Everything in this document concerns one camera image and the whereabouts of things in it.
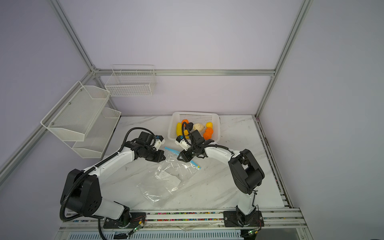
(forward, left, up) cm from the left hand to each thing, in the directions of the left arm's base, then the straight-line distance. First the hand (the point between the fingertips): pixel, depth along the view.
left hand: (163, 159), depth 85 cm
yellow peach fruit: (+26, -12, -8) cm, 29 cm away
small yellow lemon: (+33, -29, -6) cm, 44 cm away
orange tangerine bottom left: (+26, -28, -5) cm, 39 cm away
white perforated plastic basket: (+37, -18, -3) cm, 41 cm away
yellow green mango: (+28, -6, -5) cm, 29 cm away
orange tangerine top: (+35, -11, -5) cm, 37 cm away
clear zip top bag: (-8, -2, -6) cm, 10 cm away
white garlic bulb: (+28, -20, -2) cm, 34 cm away
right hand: (+3, -9, -1) cm, 9 cm away
